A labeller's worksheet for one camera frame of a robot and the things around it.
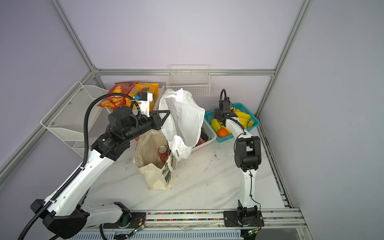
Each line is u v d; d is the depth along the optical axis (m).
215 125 1.02
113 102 0.78
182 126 0.73
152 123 0.54
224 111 0.79
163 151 0.88
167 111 0.61
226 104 0.82
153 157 0.92
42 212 0.36
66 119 0.71
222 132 0.98
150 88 0.80
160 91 0.85
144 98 0.53
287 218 0.76
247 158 0.57
